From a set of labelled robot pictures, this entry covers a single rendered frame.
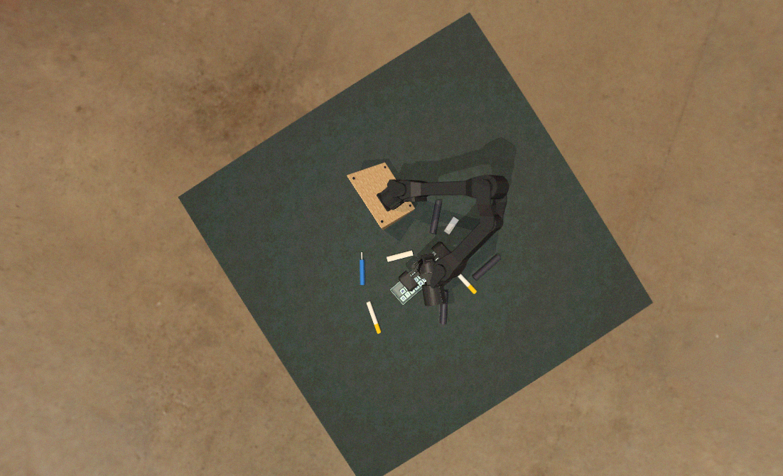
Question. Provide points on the white and yellow cylinder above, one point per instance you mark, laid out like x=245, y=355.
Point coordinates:
x=374, y=319
x=463, y=279

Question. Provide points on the keyboard with white letter keys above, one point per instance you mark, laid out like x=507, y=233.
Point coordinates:
x=402, y=293

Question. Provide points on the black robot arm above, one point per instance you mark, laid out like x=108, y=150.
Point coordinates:
x=483, y=187

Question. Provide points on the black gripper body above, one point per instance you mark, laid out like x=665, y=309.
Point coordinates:
x=408, y=281

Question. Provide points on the cream flat bar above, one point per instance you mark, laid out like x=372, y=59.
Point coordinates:
x=399, y=256

